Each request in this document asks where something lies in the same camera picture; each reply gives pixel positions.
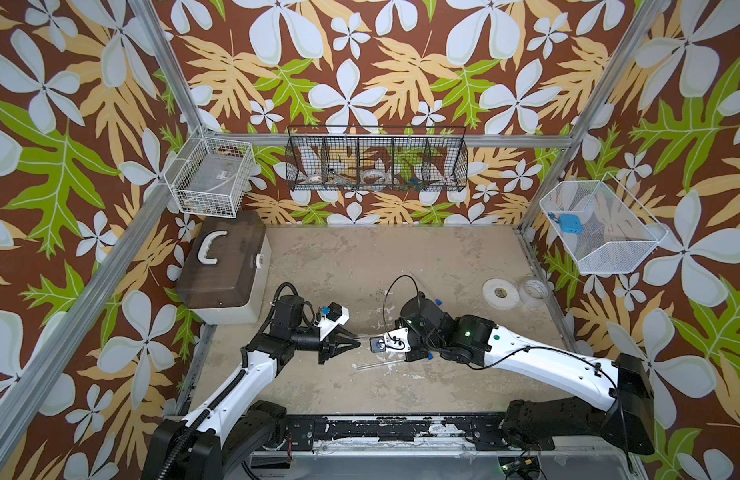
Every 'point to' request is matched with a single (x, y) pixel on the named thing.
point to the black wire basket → (372, 157)
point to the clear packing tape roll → (534, 292)
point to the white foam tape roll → (500, 294)
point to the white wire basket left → (210, 175)
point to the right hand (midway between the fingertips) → (387, 329)
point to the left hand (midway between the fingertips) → (358, 337)
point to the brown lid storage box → (225, 271)
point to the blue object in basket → (571, 223)
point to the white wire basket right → (603, 228)
